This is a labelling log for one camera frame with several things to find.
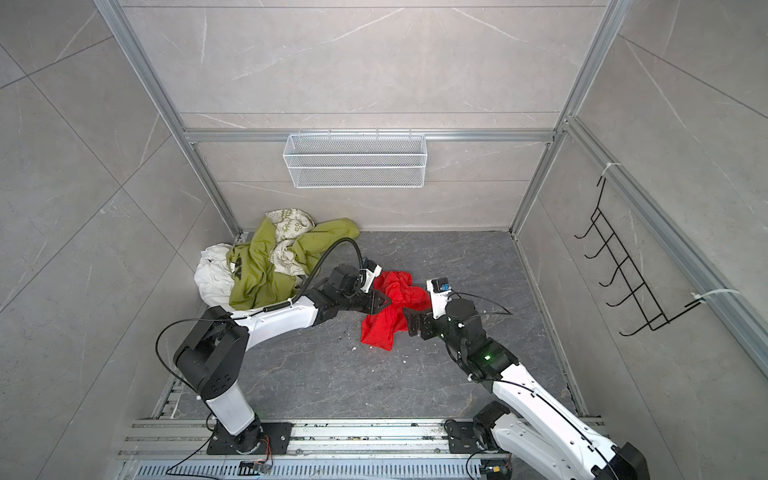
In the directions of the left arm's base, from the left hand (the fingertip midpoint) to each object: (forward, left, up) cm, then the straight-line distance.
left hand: (391, 296), depth 86 cm
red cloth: (-8, +4, -6) cm, 10 cm away
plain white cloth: (+15, +60, -8) cm, 63 cm away
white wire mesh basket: (+44, +10, +17) cm, 49 cm away
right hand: (-6, -7, +6) cm, 11 cm away
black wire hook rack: (-11, -52, +20) cm, 57 cm away
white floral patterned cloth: (+34, +37, -3) cm, 50 cm away
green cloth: (+10, +45, -5) cm, 46 cm away
